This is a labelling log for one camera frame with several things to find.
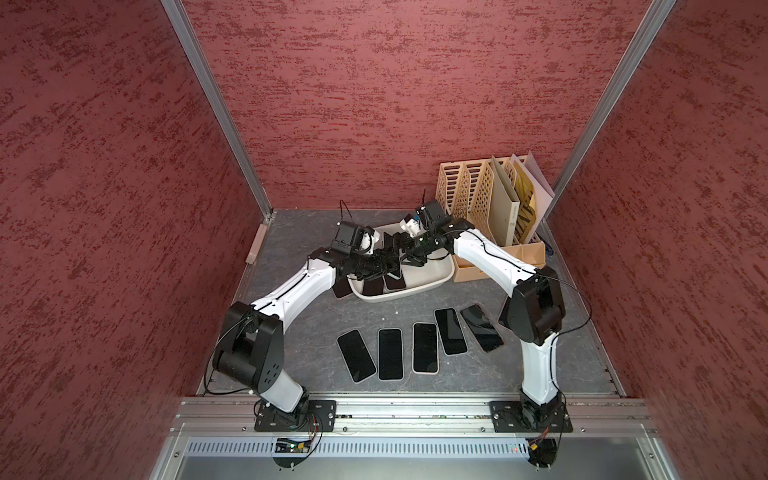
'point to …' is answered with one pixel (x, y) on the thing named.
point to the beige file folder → (505, 207)
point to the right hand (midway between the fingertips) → (389, 261)
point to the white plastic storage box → (418, 278)
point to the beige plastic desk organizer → (464, 192)
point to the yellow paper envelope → (526, 205)
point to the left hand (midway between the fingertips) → (392, 272)
